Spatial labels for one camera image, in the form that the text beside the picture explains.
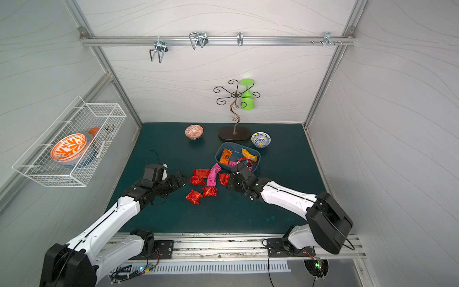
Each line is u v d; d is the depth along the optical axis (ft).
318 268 2.35
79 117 2.36
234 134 3.76
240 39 2.57
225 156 3.29
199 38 2.49
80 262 1.25
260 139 3.64
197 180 2.97
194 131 3.77
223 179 2.75
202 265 2.31
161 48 2.57
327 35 2.51
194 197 2.83
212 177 3.00
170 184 2.40
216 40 2.59
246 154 3.28
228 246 2.47
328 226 1.39
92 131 2.44
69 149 2.09
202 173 3.14
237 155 3.44
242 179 2.09
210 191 2.89
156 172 2.10
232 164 3.23
